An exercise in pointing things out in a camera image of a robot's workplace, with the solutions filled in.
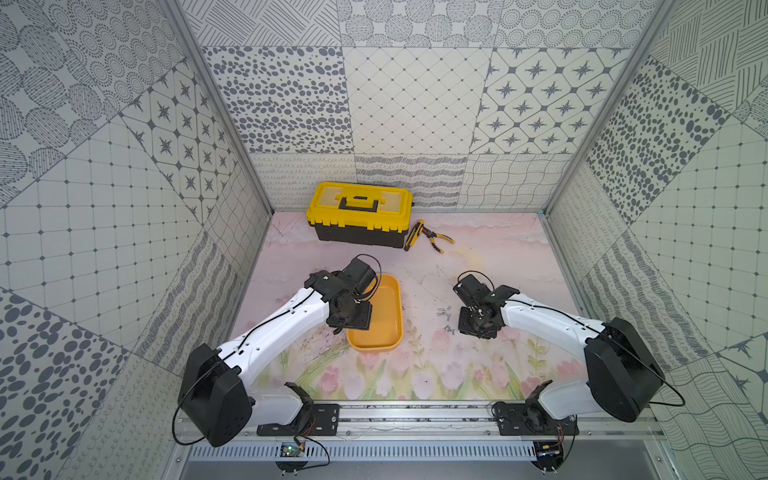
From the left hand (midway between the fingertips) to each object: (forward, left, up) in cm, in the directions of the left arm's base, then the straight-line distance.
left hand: (360, 315), depth 79 cm
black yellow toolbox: (+35, +3, +4) cm, 36 cm away
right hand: (+1, -31, -10) cm, 33 cm away
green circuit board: (-29, +16, -15) cm, 36 cm away
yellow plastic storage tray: (+13, -6, -11) cm, 18 cm away
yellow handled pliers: (+42, -18, -11) cm, 47 cm away
